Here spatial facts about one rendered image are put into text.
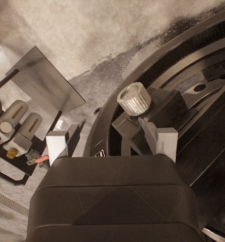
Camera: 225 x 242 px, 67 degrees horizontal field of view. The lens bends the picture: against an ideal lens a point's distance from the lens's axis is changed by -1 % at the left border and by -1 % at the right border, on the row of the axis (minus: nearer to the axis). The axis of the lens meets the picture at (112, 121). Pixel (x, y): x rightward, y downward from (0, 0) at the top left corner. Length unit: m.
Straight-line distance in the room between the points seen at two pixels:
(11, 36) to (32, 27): 0.14
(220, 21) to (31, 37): 0.84
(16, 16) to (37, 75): 0.30
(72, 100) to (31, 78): 0.27
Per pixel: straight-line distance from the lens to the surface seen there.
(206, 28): 0.60
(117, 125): 0.27
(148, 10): 0.90
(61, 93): 1.13
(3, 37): 1.14
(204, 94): 0.55
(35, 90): 1.19
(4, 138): 0.83
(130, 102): 0.23
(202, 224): 0.31
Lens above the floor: 0.89
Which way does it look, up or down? 48 degrees down
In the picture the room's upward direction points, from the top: 171 degrees counter-clockwise
